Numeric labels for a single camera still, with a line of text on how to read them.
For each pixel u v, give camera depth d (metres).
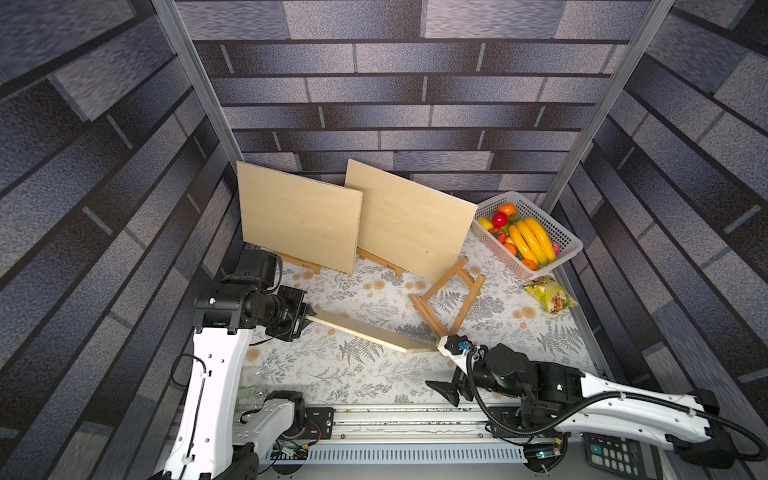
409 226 0.91
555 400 0.51
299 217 0.95
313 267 1.00
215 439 0.36
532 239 1.02
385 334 0.90
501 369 0.50
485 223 1.09
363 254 1.04
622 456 0.68
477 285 0.76
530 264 1.00
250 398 0.77
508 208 1.10
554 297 0.92
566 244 1.03
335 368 0.83
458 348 0.57
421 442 0.74
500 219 1.06
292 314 0.55
